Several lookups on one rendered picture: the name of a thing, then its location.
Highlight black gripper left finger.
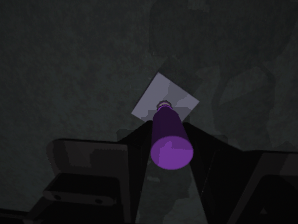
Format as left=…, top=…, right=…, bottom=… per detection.
left=46, top=120, right=153, bottom=223

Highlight purple cylinder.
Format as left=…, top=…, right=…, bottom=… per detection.
left=150, top=108, right=194, bottom=170

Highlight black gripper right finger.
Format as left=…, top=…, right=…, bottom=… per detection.
left=183, top=122, right=298, bottom=224

